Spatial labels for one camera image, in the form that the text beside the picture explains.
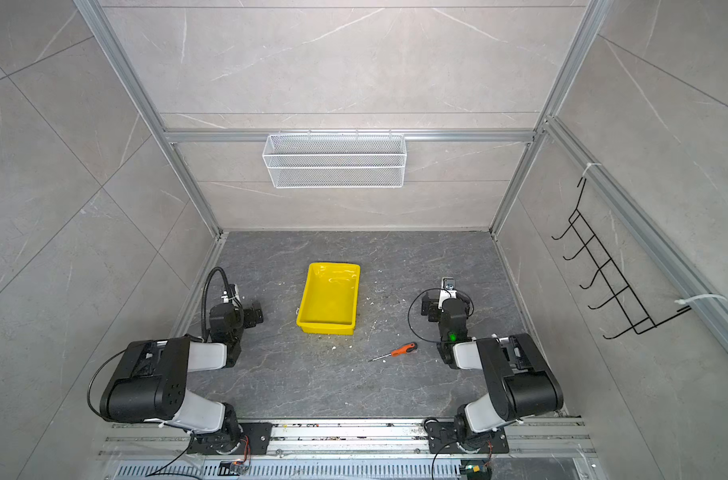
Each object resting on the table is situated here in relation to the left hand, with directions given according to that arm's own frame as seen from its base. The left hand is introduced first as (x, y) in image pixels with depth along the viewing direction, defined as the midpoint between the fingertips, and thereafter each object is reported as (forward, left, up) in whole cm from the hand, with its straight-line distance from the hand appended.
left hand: (240, 297), depth 93 cm
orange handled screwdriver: (-17, -53, -4) cm, 56 cm away
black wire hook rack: (-21, -95, +26) cm, 101 cm away
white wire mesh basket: (+38, -31, +25) cm, 55 cm away
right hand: (-1, -65, +2) cm, 65 cm away
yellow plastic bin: (+3, -28, -8) cm, 29 cm away
